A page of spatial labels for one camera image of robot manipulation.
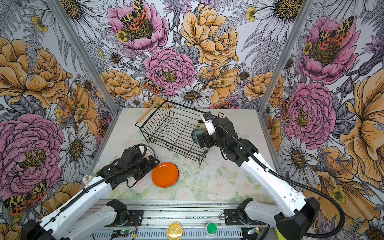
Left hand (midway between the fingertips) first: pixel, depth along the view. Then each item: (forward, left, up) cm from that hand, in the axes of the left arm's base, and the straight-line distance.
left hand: (153, 170), depth 80 cm
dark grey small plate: (+24, -22, -1) cm, 33 cm away
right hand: (+10, -27, +18) cm, 34 cm away
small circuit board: (-26, +13, -10) cm, 31 cm away
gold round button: (-25, -12, -8) cm, 29 cm away
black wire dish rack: (+38, -4, -9) cm, 40 cm away
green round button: (-26, -28, 0) cm, 38 cm away
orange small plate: (+1, -5, -8) cm, 10 cm away
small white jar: (-4, +32, +1) cm, 33 cm away
